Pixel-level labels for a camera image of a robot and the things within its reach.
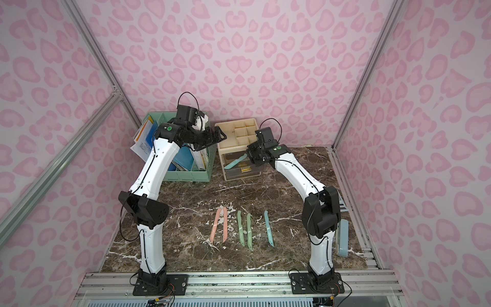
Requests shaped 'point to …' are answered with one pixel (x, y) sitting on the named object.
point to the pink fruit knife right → (225, 224)
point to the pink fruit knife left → (215, 225)
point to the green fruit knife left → (241, 229)
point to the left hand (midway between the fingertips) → (219, 136)
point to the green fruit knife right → (249, 231)
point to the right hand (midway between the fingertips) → (242, 149)
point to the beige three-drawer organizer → (240, 133)
